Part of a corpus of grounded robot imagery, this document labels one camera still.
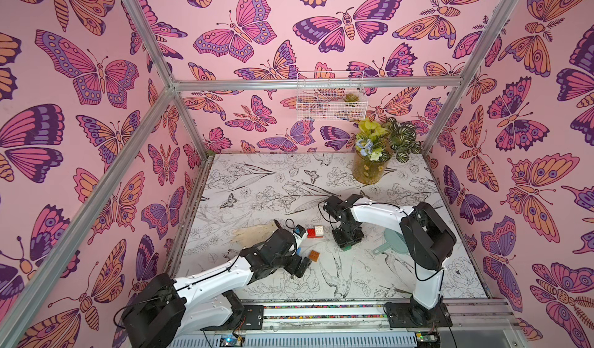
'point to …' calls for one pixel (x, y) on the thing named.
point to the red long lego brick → (311, 233)
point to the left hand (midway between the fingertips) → (302, 253)
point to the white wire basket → (332, 104)
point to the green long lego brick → (347, 247)
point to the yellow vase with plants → (376, 143)
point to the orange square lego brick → (314, 255)
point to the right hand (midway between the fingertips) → (344, 243)
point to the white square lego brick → (319, 230)
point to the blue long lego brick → (298, 250)
